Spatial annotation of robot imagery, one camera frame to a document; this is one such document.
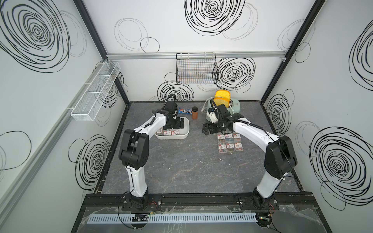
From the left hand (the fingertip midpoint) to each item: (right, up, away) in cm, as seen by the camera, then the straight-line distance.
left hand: (177, 125), depth 95 cm
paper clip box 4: (-2, -5, +3) cm, 7 cm away
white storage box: (+5, -5, +3) cm, 7 cm away
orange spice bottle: (+12, +8, +10) cm, 17 cm away
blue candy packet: (+3, +10, +17) cm, 20 cm away
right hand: (+20, -2, -7) cm, 22 cm away
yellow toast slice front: (+28, +16, -4) cm, 33 cm away
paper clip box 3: (-7, -6, +4) cm, 10 cm away
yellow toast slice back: (+31, +21, +1) cm, 37 cm away
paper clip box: (+30, -9, +1) cm, 31 cm away
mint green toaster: (+38, +12, +1) cm, 40 cm away
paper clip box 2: (+40, -14, -4) cm, 42 cm away
